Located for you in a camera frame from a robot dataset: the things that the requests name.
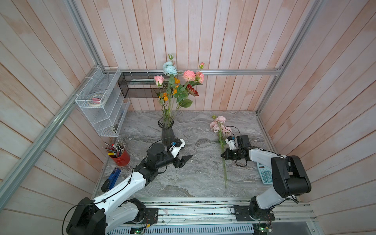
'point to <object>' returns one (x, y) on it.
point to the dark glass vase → (166, 124)
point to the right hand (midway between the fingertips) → (222, 153)
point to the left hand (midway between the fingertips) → (187, 152)
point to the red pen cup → (123, 159)
